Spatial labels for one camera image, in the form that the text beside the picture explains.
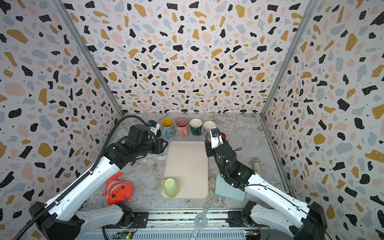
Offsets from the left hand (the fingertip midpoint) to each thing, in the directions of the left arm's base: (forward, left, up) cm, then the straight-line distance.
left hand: (165, 141), depth 73 cm
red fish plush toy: (-18, +24, -18) cm, 35 cm away
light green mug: (-17, -2, -17) cm, 24 cm away
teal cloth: (-15, -31, -26) cm, 43 cm away
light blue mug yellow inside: (+22, +4, -18) cm, 29 cm away
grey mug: (+26, -23, -20) cm, 40 cm away
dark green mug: (+24, -14, -17) cm, 33 cm away
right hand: (+1, -22, +5) cm, 22 cm away
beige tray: (+2, -9, -27) cm, 29 cm away
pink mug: (+23, -6, -17) cm, 29 cm away
